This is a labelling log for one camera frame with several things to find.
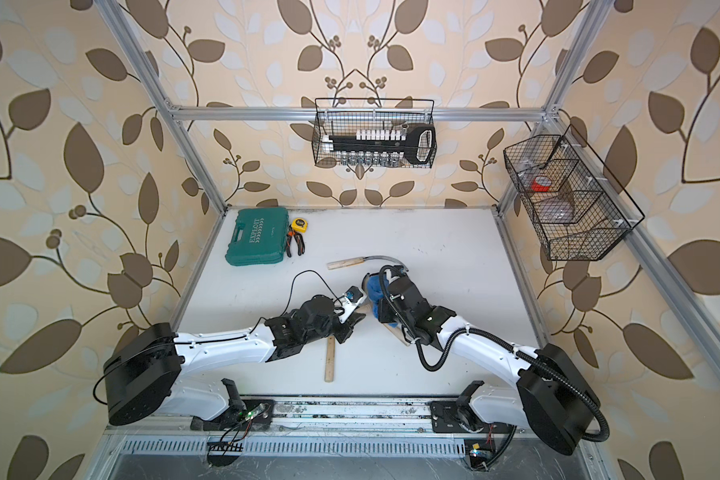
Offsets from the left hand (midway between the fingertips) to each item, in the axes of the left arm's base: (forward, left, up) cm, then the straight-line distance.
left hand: (359, 307), depth 81 cm
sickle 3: (-11, +8, -10) cm, 17 cm away
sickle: (+24, +1, -11) cm, 26 cm away
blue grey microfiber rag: (+6, -4, +2) cm, 8 cm away
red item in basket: (+26, -49, +23) cm, 60 cm away
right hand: (+3, -6, -3) cm, 7 cm away
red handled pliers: (+34, +24, -12) cm, 43 cm away
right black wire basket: (+16, -55, +24) cm, 62 cm away
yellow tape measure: (+39, +25, -9) cm, 47 cm away
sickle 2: (-2, -11, -10) cm, 15 cm away
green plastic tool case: (+31, +37, -7) cm, 49 cm away
